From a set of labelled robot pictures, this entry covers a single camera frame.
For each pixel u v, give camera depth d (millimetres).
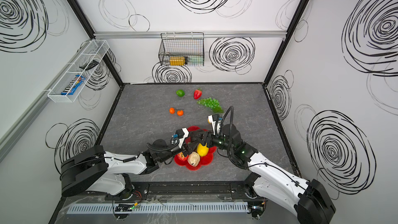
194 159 764
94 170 428
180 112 1016
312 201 394
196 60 871
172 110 1016
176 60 872
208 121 690
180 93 1112
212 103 1027
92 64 806
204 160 817
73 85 668
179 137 619
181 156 771
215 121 632
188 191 754
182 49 989
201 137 707
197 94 1086
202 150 821
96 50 920
